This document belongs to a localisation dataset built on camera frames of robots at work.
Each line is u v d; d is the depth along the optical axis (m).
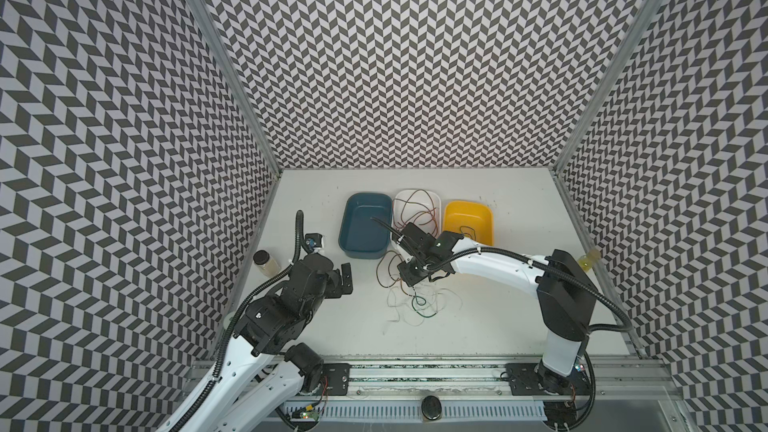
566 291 0.47
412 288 0.87
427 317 0.83
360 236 0.99
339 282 0.53
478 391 0.72
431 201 1.06
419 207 1.09
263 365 0.45
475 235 0.98
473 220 1.05
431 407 0.63
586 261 0.82
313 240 0.62
